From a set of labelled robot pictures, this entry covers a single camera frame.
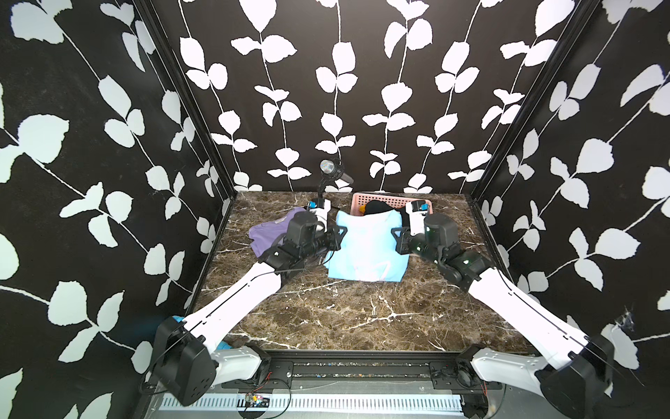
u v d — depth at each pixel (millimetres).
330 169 935
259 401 715
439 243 563
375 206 1106
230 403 700
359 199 1141
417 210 648
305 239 585
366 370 764
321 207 674
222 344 768
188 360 384
